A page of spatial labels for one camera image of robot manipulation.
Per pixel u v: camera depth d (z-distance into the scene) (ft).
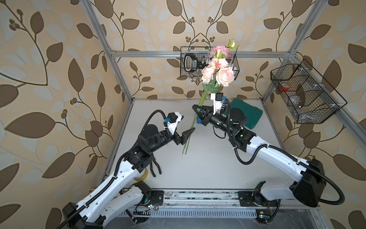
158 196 2.43
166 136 1.79
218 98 1.85
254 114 3.47
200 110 2.02
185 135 1.82
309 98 2.42
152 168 2.77
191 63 2.82
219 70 1.60
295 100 2.63
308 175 1.32
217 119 1.92
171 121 1.69
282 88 2.71
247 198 2.39
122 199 1.84
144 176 2.60
